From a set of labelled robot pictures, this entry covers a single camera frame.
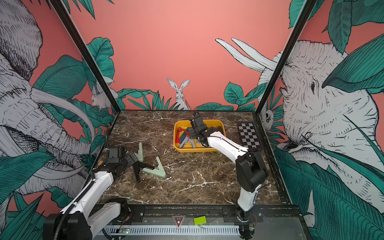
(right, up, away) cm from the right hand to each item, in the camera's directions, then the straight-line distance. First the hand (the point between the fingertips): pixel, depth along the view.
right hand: (193, 128), depth 90 cm
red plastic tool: (-10, -1, +17) cm, 20 cm away
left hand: (-38, -17, -4) cm, 41 cm away
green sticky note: (+4, -45, -19) cm, 49 cm away
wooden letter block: (-58, -22, +1) cm, 62 cm away
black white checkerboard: (+38, -6, +11) cm, 41 cm away
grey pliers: (-5, -8, +11) cm, 14 cm away
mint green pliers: (-19, -26, -3) cm, 32 cm away
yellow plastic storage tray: (+17, +2, +16) cm, 24 cm away
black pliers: (-33, -22, -4) cm, 40 cm away
